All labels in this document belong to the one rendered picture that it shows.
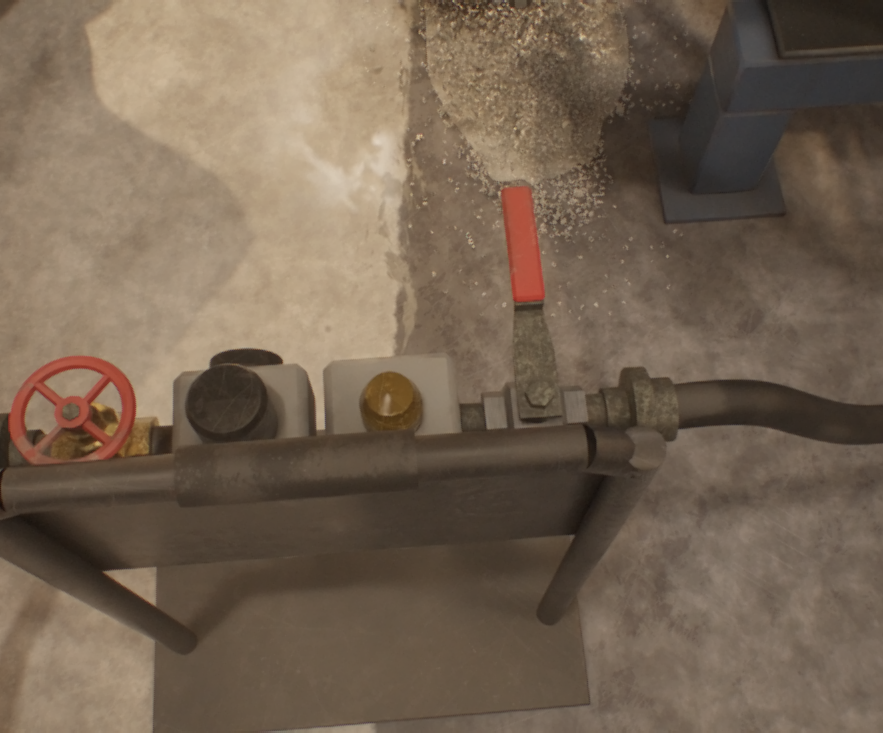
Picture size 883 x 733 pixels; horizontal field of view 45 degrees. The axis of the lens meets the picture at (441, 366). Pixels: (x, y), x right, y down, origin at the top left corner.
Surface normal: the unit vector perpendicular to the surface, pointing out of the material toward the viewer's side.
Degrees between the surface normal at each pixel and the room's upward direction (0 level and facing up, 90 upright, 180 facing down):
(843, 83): 90
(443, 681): 0
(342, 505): 90
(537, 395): 0
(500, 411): 0
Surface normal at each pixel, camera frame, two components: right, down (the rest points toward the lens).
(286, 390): 0.00, -0.37
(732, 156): 0.07, 0.92
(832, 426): 0.57, 0.42
